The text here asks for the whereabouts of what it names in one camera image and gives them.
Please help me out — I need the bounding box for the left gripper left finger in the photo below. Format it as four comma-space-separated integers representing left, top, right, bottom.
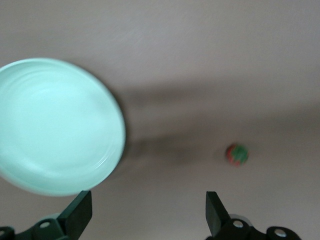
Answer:
0, 190, 93, 240

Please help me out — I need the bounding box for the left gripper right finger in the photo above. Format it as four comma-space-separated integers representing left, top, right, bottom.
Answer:
204, 191, 302, 240

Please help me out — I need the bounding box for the red toy strawberry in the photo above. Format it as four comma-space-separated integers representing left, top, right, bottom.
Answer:
224, 142, 250, 167

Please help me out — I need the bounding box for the pale green round plate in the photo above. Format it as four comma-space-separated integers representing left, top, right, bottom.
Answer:
0, 58, 127, 198

